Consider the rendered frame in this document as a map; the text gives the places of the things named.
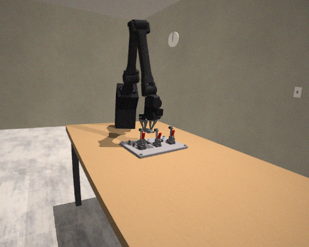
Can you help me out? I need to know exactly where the grey toggle clamp with red handle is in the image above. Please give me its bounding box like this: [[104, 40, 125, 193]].
[[167, 126, 176, 144]]

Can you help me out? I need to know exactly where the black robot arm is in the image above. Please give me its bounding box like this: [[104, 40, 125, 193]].
[[119, 20, 163, 119]]

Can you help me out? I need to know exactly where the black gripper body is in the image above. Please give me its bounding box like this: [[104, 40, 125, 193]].
[[139, 114, 156, 120]]

